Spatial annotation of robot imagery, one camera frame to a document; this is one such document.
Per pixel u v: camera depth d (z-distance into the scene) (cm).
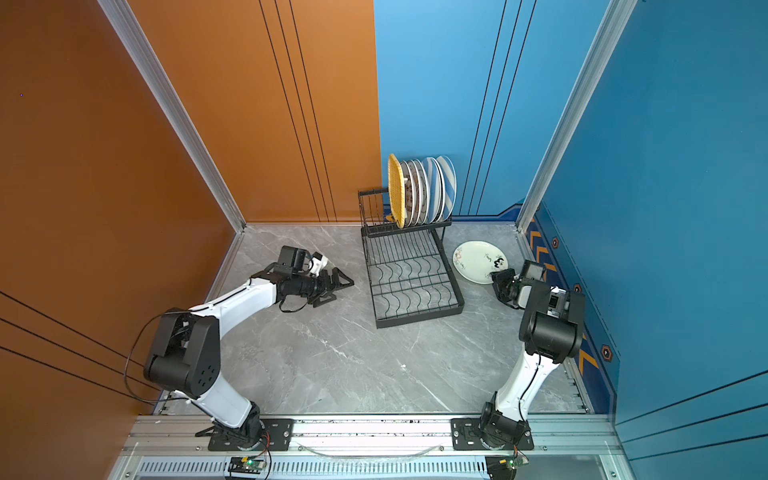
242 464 71
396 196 96
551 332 52
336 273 81
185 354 46
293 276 73
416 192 81
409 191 79
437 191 83
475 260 109
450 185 85
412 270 104
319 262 86
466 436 72
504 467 70
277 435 73
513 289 80
